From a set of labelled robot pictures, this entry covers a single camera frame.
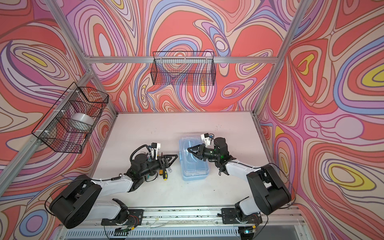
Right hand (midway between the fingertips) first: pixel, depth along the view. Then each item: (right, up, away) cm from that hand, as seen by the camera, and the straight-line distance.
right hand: (189, 153), depth 81 cm
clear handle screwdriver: (-12, -11, +8) cm, 18 cm away
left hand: (-7, -3, -1) cm, 8 cm away
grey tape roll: (-51, +17, -10) cm, 55 cm away
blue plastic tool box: (+2, -9, +3) cm, 9 cm away
